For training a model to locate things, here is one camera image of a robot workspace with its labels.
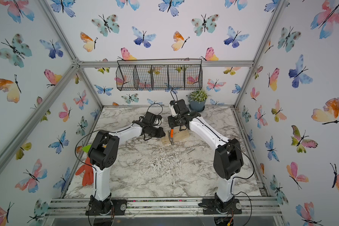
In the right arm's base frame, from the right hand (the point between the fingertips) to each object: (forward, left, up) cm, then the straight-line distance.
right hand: (171, 119), depth 87 cm
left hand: (-1, +4, -15) cm, 15 cm away
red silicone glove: (-30, +47, -16) cm, 58 cm away
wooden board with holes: (-1, -4, -16) cm, 17 cm away
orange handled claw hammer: (-6, 0, -11) cm, 12 cm away
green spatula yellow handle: (-12, +59, -21) cm, 64 cm away
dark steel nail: (-10, -13, -21) cm, 27 cm away
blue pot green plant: (+26, -18, -6) cm, 32 cm away
